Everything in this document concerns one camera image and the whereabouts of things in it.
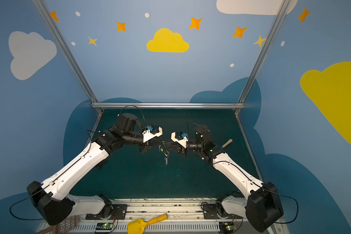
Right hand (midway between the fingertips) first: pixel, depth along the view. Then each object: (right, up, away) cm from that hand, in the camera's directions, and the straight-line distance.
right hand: (170, 142), depth 72 cm
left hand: (-3, +1, -4) cm, 5 cm away
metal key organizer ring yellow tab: (-2, -5, -2) cm, 6 cm away
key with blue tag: (-5, -2, -4) cm, 7 cm away
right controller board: (+28, -43, -1) cm, 51 cm away
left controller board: (-33, -41, -1) cm, 53 cm away
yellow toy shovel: (-16, -41, -2) cm, 44 cm away
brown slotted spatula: (-52, -41, -2) cm, 66 cm away
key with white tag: (-3, -11, +7) cm, 13 cm away
